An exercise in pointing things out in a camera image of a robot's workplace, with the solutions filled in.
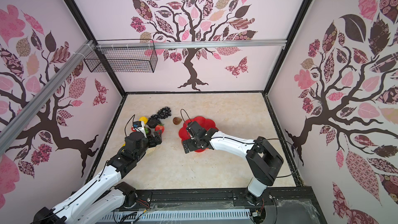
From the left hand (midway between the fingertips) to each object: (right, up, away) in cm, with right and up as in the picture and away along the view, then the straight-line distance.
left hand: (154, 135), depth 82 cm
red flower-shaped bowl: (+28, +4, +19) cm, 34 cm away
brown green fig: (+9, +6, +19) cm, 21 cm away
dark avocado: (-6, +5, +15) cm, 17 cm away
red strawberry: (-1, +2, +15) cm, 15 cm away
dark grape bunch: (-1, +11, +21) cm, 24 cm away
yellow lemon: (-6, 0, -21) cm, 22 cm away
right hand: (+19, -5, +3) cm, 20 cm away
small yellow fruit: (-15, +7, +21) cm, 27 cm away
